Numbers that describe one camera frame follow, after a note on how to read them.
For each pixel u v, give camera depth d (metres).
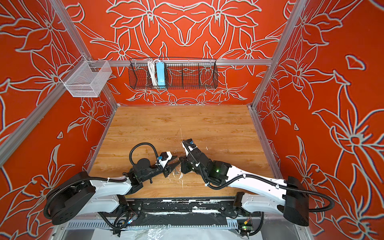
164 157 0.64
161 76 0.90
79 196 0.44
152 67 0.88
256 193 0.47
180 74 0.98
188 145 0.63
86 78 0.92
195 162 0.51
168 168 0.70
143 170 0.62
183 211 0.73
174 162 0.73
